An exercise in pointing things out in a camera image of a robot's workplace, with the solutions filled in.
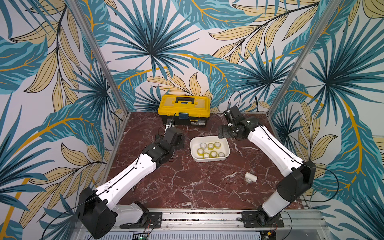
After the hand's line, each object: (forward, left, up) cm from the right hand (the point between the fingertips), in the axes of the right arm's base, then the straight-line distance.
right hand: (227, 131), depth 82 cm
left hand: (-4, +31, +1) cm, 31 cm away
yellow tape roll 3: (+4, +2, -20) cm, 21 cm away
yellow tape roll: (+4, +12, -20) cm, 24 cm away
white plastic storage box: (+4, +18, -19) cm, 26 cm away
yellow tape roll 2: (+4, +7, -21) cm, 22 cm away
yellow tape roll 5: (-3, +8, -19) cm, 21 cm away
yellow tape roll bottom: (-5, +12, -20) cm, 24 cm away
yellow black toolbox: (+23, +23, -5) cm, 33 cm away
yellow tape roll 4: (-1, +14, -20) cm, 25 cm away
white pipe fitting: (-19, -13, -18) cm, 29 cm away
